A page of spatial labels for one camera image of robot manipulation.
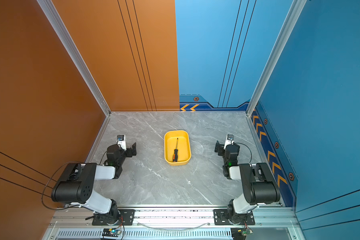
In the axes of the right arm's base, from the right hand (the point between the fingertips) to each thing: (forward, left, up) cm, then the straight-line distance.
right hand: (225, 142), depth 94 cm
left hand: (0, +62, +1) cm, 62 cm away
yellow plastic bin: (+1, +26, -7) cm, 27 cm away
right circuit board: (-46, -1, -9) cm, 47 cm away
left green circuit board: (-46, +61, -8) cm, 77 cm away
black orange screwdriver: (-6, +31, -5) cm, 32 cm away
